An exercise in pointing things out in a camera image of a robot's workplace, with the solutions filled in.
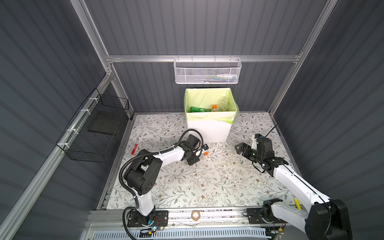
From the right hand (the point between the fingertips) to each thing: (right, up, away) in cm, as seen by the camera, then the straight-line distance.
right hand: (242, 149), depth 85 cm
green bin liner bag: (-20, +32, +11) cm, 39 cm away
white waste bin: (-16, +11, +8) cm, 21 cm away
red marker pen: (-68, 0, +16) cm, 70 cm away
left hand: (-28, -5, +9) cm, 30 cm away
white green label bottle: (-10, +28, +6) cm, 31 cm away
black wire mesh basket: (-79, +10, -11) cm, 80 cm away
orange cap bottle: (-20, -6, +11) cm, 24 cm away
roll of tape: (-26, -31, -10) cm, 41 cm away
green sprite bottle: (-28, +25, +14) cm, 40 cm away
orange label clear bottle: (-14, +25, +11) cm, 31 cm away
